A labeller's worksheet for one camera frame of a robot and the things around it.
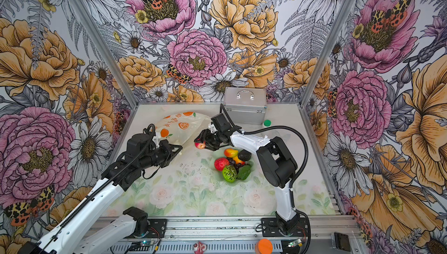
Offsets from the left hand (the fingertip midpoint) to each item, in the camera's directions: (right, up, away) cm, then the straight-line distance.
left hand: (183, 152), depth 74 cm
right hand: (+4, 0, +13) cm, 14 cm away
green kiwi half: (+20, -11, +5) cm, 23 cm away
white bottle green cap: (+41, +12, +25) cm, 49 cm away
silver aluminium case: (+29, +22, +27) cm, 46 cm away
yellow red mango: (+21, -3, +15) cm, 26 cm away
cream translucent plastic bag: (-5, +9, +13) cm, 17 cm away
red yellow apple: (+5, +1, +13) cm, 14 cm away
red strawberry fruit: (+15, -7, +11) cm, 20 cm away
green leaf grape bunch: (+26, -11, +8) cm, 30 cm away
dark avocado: (+27, -4, +11) cm, 29 cm away
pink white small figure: (+8, -35, -8) cm, 37 cm away
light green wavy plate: (+14, -14, +13) cm, 23 cm away
